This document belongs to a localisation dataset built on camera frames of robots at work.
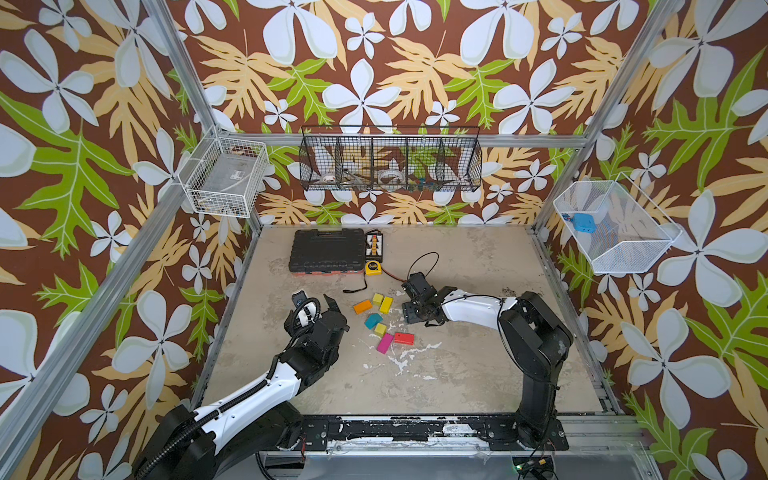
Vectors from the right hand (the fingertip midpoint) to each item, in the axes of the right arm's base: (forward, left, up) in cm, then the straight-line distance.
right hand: (412, 310), depth 97 cm
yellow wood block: (+1, +9, +1) cm, 9 cm away
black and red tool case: (+23, +34, +4) cm, 41 cm away
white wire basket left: (+27, +56, +34) cm, 70 cm away
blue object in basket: (+14, -50, +26) cm, 58 cm away
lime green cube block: (+3, +11, +3) cm, 12 cm away
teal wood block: (-4, +13, +1) cm, 14 cm away
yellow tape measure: (+16, +13, +3) cm, 21 cm away
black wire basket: (+40, +8, +31) cm, 51 cm away
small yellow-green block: (-7, +11, +2) cm, 13 cm away
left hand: (-5, +30, +15) cm, 34 cm away
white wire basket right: (+6, -56, +31) cm, 64 cm away
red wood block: (-9, +3, -1) cm, 10 cm away
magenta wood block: (-11, +9, -1) cm, 14 cm away
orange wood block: (+1, +16, +1) cm, 16 cm away
